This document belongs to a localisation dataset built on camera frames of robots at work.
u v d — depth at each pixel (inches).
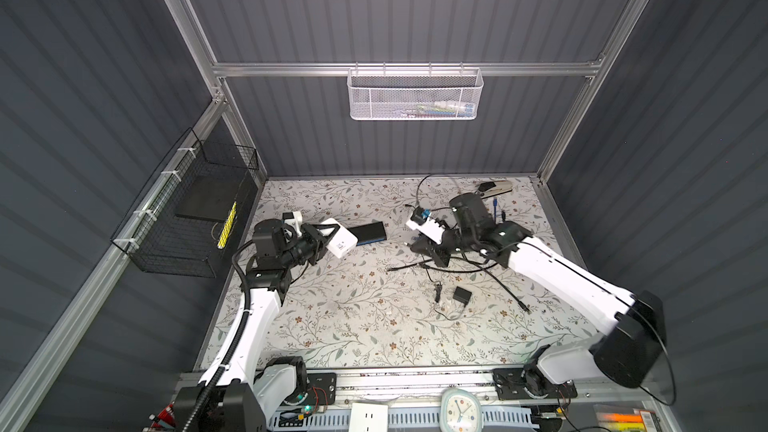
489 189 44.2
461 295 34.8
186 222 28.4
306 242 27.1
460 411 26.9
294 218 29.4
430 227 25.7
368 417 26.4
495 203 44.1
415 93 48.6
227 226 27.9
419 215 25.3
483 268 37.2
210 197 29.6
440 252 26.3
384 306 34.5
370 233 40.9
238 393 15.4
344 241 29.2
